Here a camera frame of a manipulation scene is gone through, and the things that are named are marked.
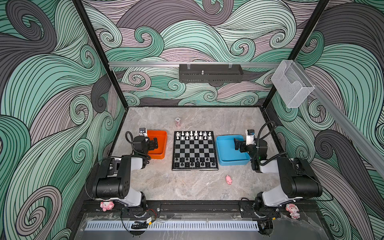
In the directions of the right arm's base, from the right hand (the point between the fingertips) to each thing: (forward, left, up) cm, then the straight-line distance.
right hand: (242, 137), depth 93 cm
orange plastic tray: (-10, +53, -2) cm, 54 cm away
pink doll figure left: (-38, +74, -3) cm, 84 cm away
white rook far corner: (+5, +42, -4) cm, 43 cm away
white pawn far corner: (+2, +42, -5) cm, 43 cm away
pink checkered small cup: (+14, +43, -2) cm, 45 cm away
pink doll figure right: (-39, -17, -4) cm, 43 cm away
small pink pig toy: (-25, +12, -5) cm, 28 cm away
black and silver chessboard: (-7, +31, -5) cm, 32 cm away
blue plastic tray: (-8, +10, -9) cm, 15 cm away
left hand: (0, +61, 0) cm, 61 cm away
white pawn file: (+2, +39, -5) cm, 39 cm away
